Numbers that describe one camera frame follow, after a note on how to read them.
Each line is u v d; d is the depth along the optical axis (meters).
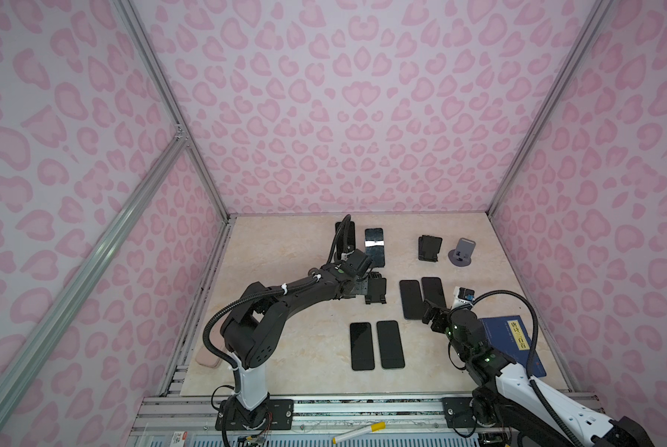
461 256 1.01
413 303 0.95
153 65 0.77
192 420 0.72
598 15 0.69
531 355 0.59
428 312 0.78
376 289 0.88
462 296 0.73
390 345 0.85
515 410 0.57
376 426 0.71
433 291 0.98
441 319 0.75
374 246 1.02
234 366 0.52
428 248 1.05
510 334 0.86
